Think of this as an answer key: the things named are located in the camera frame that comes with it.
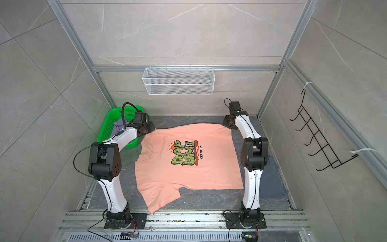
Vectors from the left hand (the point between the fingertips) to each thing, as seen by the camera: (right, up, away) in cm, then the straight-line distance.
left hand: (151, 123), depth 100 cm
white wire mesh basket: (+19, +29, +1) cm, 34 cm away
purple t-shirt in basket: (-28, -2, +11) cm, 30 cm away
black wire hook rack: (+86, -12, -38) cm, 95 cm away
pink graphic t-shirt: (+26, -22, -3) cm, 34 cm away
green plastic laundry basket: (-34, +7, +11) cm, 36 cm away
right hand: (+52, 0, +2) cm, 52 cm away
